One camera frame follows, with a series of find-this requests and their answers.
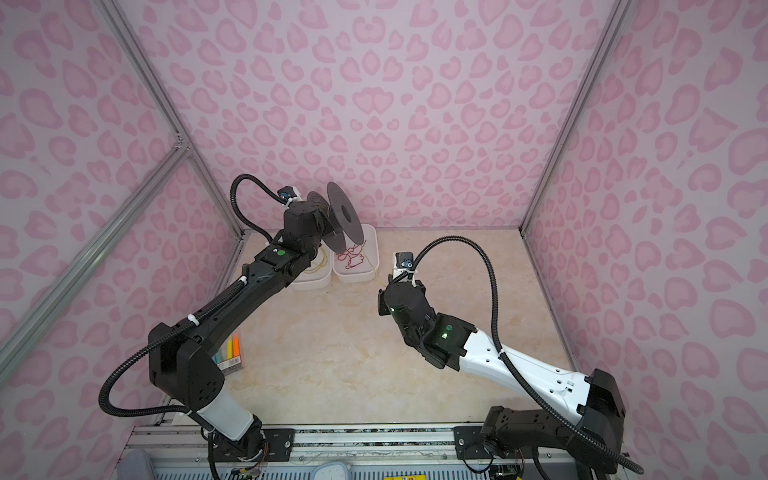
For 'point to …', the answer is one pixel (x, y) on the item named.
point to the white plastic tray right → (365, 271)
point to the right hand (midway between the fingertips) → (387, 276)
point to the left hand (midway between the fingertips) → (320, 204)
